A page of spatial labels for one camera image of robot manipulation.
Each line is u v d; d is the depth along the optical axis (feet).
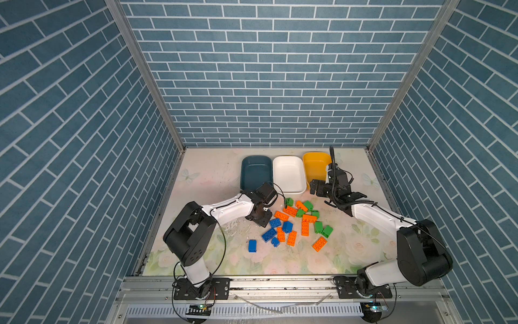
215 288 2.39
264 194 2.37
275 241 2.79
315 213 3.07
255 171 3.58
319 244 2.77
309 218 2.93
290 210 3.07
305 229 2.92
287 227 2.83
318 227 2.95
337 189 2.25
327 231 2.83
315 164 3.52
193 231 1.55
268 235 2.84
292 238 2.83
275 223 2.92
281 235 2.85
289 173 3.49
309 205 3.14
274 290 2.47
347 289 2.42
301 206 3.07
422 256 1.42
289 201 3.16
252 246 2.74
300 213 3.01
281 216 3.06
